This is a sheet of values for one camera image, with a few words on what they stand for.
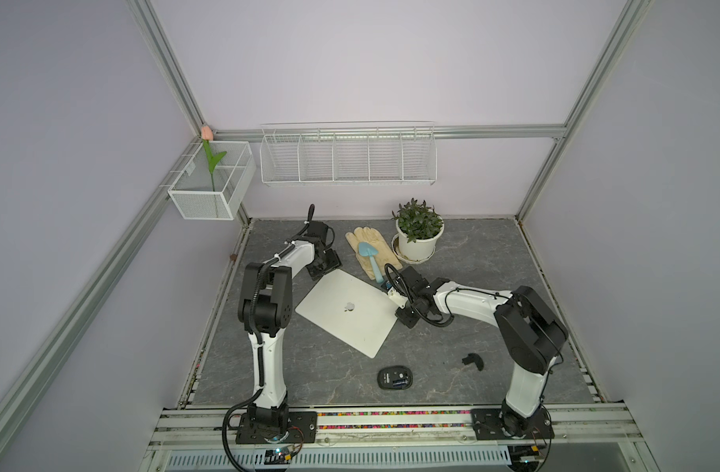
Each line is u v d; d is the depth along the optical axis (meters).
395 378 0.79
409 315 0.82
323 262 0.90
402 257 1.08
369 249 1.09
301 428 0.74
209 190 0.87
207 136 0.89
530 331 0.49
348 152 0.98
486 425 0.73
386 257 1.08
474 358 0.85
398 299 0.85
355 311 0.94
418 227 0.96
